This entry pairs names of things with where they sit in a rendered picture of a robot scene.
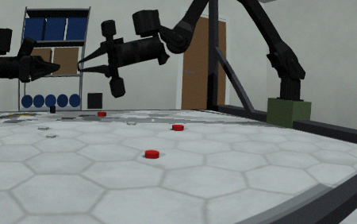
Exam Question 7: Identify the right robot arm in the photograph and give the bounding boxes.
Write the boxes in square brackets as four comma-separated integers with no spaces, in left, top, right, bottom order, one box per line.
[0,29,37,79]

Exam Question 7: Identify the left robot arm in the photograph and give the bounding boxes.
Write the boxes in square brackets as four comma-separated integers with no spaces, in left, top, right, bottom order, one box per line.
[132,0,305,102]

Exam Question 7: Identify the yellow blister-pack card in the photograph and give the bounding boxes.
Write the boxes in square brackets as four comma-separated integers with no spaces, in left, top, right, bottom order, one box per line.
[5,109,38,117]

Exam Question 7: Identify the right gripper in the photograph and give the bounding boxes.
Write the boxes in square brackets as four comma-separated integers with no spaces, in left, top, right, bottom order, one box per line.
[6,56,60,83]

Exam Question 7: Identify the grey flat bar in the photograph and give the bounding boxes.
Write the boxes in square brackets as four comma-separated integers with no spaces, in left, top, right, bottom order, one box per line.
[234,183,334,224]

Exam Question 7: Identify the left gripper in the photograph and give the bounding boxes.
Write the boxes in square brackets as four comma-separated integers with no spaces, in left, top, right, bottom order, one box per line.
[78,20,144,98]

